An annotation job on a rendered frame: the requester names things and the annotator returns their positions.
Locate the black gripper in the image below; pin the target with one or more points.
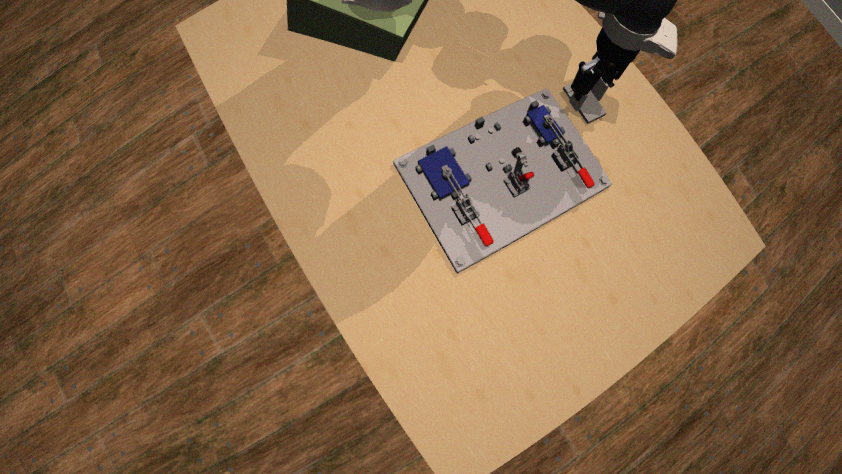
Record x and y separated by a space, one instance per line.
608 54

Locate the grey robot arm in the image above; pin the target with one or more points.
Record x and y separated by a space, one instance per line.
638 28

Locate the blue rectangular plate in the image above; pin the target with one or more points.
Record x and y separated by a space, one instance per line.
431 167

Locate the blue metal block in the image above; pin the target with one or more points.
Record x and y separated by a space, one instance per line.
537 121

